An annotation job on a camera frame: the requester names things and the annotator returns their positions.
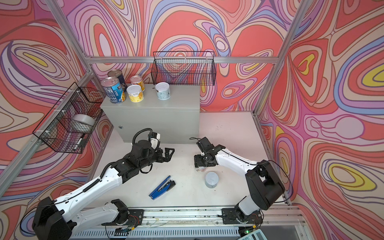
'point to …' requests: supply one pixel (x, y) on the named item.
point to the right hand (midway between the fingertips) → (202, 165)
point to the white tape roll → (82, 123)
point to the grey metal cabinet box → (175, 120)
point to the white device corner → (256, 235)
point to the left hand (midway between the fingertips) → (169, 148)
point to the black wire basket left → (68, 126)
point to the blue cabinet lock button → (120, 127)
